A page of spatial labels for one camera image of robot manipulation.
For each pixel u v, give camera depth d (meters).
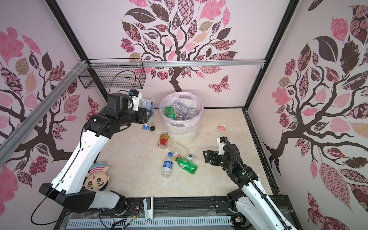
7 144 0.50
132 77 0.79
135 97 0.58
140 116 0.60
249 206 0.59
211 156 0.68
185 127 0.77
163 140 0.95
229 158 0.56
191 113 0.91
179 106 0.92
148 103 0.67
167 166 0.83
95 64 0.90
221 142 0.68
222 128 1.06
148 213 0.70
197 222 0.70
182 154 0.89
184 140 0.92
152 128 1.07
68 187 0.38
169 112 0.87
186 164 0.83
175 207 0.74
